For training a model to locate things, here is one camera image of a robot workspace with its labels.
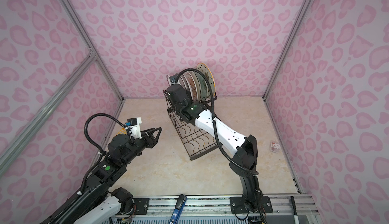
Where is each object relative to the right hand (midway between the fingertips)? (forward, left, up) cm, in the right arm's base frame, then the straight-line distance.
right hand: (179, 89), depth 77 cm
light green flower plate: (+9, -12, -5) cm, 16 cm away
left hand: (-19, +8, -6) cm, 21 cm away
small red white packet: (-15, -55, -32) cm, 65 cm away
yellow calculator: (-5, +41, -33) cm, 53 cm away
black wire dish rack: (-12, -7, -33) cm, 36 cm away
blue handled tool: (-48, -2, -29) cm, 56 cm away
